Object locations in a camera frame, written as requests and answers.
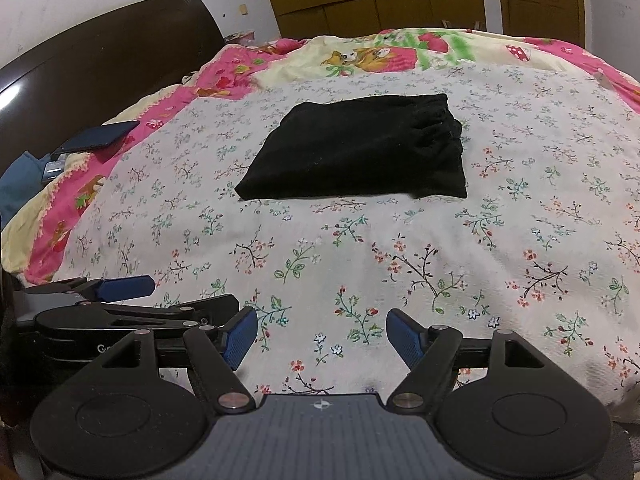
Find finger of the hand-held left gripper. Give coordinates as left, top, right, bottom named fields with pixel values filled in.
left=25, top=275, right=155, bottom=305
left=37, top=294, right=241, bottom=333

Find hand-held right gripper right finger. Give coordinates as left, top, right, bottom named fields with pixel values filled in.
left=386, top=308, right=543, bottom=413

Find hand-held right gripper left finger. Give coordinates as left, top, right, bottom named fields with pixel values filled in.
left=100, top=306, right=258, bottom=413

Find black pants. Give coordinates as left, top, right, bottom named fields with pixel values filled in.
left=234, top=92, right=468, bottom=202

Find floral printed blanket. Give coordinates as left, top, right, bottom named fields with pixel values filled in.
left=0, top=27, right=640, bottom=411

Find blue cloth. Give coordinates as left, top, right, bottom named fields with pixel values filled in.
left=0, top=152, right=53, bottom=231

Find dark blue smartphone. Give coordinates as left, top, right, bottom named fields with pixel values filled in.
left=52, top=120, right=141, bottom=156

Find dark wooden headboard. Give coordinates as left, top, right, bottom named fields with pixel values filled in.
left=0, top=0, right=226, bottom=173

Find wooden door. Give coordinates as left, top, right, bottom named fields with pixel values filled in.
left=492, top=0, right=588, bottom=51

